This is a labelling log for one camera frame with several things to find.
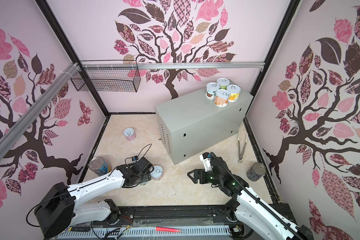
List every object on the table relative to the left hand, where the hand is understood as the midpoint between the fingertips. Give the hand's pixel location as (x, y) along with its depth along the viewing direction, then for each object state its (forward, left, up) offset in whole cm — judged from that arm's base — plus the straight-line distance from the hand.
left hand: (143, 178), depth 85 cm
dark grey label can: (+1, -64, +9) cm, 64 cm away
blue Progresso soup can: (+4, +23, +8) cm, 25 cm away
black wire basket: (+56, +26, +32) cm, 69 cm away
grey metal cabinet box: (+14, -26, +33) cm, 44 cm away
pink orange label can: (+2, -9, +4) cm, 10 cm away
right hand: (-1, -28, +11) cm, 30 cm away
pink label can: (+30, +14, +4) cm, 33 cm away
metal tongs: (+15, -61, 0) cm, 63 cm away
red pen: (-24, -16, 0) cm, 29 cm away
